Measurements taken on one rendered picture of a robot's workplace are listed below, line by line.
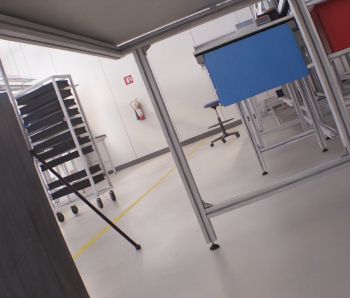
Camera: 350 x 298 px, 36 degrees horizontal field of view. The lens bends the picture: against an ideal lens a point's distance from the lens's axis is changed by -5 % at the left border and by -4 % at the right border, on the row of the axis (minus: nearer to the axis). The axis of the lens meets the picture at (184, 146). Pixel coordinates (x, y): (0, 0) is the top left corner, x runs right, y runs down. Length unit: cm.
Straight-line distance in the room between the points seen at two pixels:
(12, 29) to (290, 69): 227
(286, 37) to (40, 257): 214
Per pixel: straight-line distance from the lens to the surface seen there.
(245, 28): 390
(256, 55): 336
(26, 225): 178
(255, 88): 335
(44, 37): 156
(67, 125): 610
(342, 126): 234
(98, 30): 202
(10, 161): 178
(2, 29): 132
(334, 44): 343
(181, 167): 237
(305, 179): 235
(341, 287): 150
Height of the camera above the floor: 56
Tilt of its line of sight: 2 degrees down
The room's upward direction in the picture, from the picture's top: 21 degrees counter-clockwise
